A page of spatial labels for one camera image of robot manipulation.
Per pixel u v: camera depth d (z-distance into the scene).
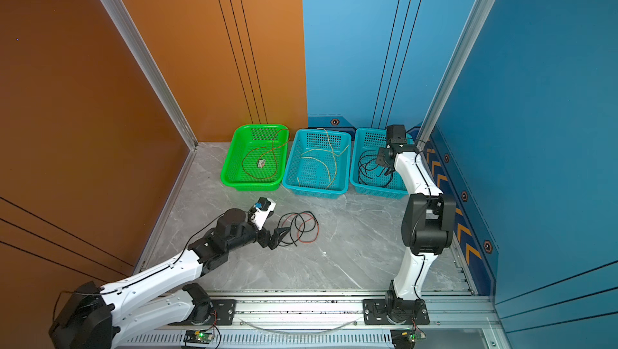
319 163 1.11
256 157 1.15
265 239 0.70
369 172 1.09
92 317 0.40
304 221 0.94
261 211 0.68
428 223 0.50
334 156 1.12
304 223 0.93
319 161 1.11
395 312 0.67
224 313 0.74
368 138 1.16
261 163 1.12
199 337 0.71
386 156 0.68
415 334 0.69
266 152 1.16
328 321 0.72
